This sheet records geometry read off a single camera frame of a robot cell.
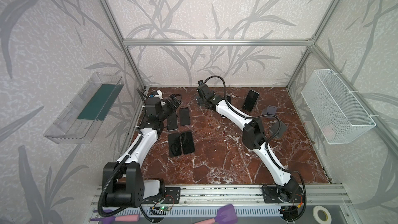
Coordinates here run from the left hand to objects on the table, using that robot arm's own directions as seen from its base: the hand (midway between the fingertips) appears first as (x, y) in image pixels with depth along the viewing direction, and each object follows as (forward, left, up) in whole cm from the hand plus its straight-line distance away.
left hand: (181, 94), depth 82 cm
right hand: (+15, -12, -13) cm, 23 cm away
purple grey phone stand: (+9, -58, -26) cm, 64 cm away
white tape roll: (-50, -63, -23) cm, 84 cm away
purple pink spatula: (-51, -23, -23) cm, 61 cm away
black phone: (+1, +1, -25) cm, 25 cm away
